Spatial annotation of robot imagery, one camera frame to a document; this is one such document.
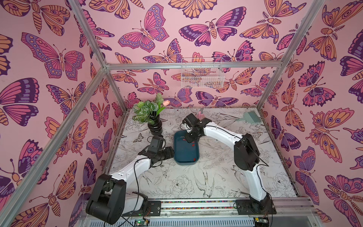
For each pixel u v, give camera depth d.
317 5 0.69
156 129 0.98
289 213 0.73
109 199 0.41
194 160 0.89
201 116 0.98
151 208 0.73
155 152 0.67
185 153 0.95
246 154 0.54
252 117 1.13
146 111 0.84
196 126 0.70
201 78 1.05
